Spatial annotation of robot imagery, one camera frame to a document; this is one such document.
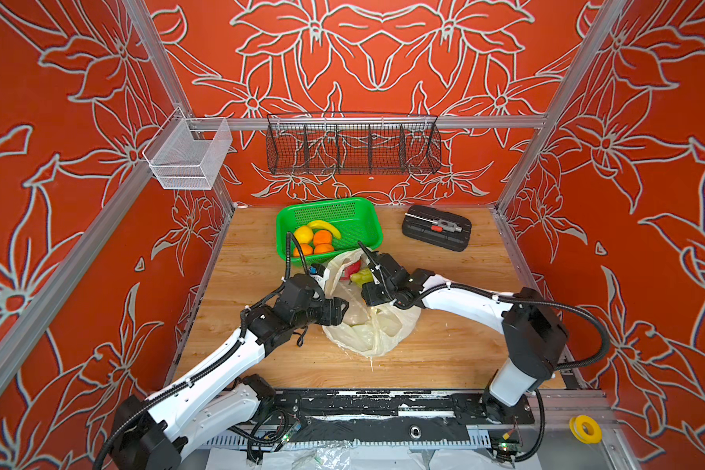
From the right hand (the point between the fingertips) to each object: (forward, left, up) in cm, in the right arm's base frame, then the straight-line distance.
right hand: (364, 291), depth 86 cm
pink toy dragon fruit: (+8, +4, -1) cm, 9 cm away
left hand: (-7, +7, +7) cm, 12 cm away
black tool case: (+25, -28, -1) cm, 38 cm away
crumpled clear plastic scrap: (-39, +10, -8) cm, 41 cm away
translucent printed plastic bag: (-11, -1, -3) cm, 11 cm away
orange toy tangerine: (+17, +13, -1) cm, 21 cm away
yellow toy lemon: (+24, +21, -1) cm, 31 cm away
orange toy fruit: (+19, +20, -3) cm, 27 cm away
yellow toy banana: (+32, +15, -5) cm, 35 cm away
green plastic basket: (+35, +1, -6) cm, 36 cm away
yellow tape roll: (-34, -51, -8) cm, 62 cm away
